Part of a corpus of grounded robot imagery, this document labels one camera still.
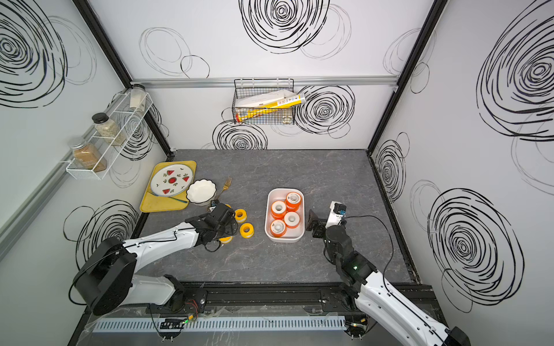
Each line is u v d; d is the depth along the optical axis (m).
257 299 0.75
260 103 0.87
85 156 0.63
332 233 0.60
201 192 1.03
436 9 0.72
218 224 0.68
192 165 1.13
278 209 0.92
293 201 0.94
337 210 0.65
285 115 0.87
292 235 0.89
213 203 0.79
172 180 1.06
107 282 0.41
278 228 0.90
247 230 0.89
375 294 0.52
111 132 0.72
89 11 0.72
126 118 0.94
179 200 1.00
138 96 0.87
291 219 0.93
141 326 0.69
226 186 1.05
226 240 0.84
